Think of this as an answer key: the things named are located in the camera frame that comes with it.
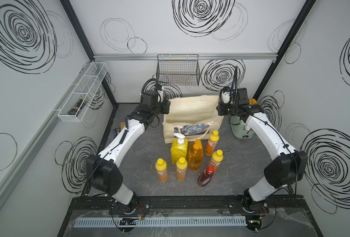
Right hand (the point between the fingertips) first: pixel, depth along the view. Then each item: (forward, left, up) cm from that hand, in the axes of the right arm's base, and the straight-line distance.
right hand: (218, 107), depth 82 cm
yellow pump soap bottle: (-23, +22, -6) cm, 32 cm away
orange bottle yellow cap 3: (-32, +21, -6) cm, 39 cm away
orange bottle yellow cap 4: (-33, +30, -6) cm, 45 cm away
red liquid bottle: (-35, +9, -14) cm, 39 cm away
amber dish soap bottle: (-25, +14, -9) cm, 30 cm away
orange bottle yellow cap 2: (-27, +3, -6) cm, 28 cm away
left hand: (0, +29, +4) cm, 30 cm away
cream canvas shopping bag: (+5, +12, -15) cm, 20 cm away
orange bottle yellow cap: (-17, +4, -10) cm, 21 cm away
